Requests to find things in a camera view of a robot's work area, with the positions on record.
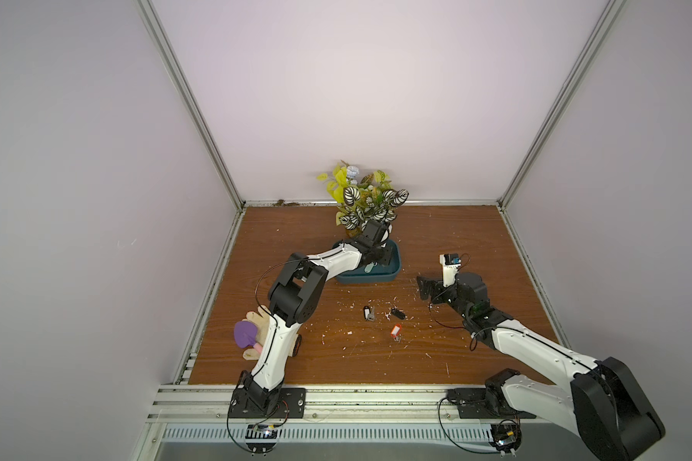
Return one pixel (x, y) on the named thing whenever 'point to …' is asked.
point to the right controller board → (506, 437)
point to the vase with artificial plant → (361, 199)
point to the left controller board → (260, 438)
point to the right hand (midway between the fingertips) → (432, 270)
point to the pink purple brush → (245, 334)
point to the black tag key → (369, 313)
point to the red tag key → (396, 332)
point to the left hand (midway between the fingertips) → (394, 251)
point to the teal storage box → (381, 273)
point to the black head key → (401, 315)
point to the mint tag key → (369, 267)
